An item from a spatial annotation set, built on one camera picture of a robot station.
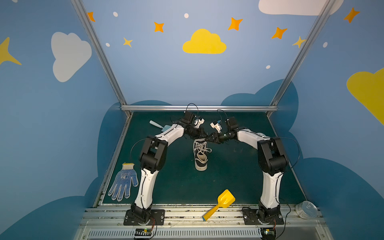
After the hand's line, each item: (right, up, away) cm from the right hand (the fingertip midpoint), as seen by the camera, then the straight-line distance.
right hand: (207, 139), depth 95 cm
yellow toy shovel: (+8, -32, -15) cm, 36 cm away
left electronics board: (-34, -45, -21) cm, 61 cm away
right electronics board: (+28, -45, -21) cm, 58 cm away
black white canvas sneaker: (-5, -16, -6) cm, 18 cm away
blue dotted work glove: (-50, -25, -10) cm, 57 cm away
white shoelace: (-4, -6, -2) cm, 7 cm away
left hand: (0, +3, +2) cm, 3 cm away
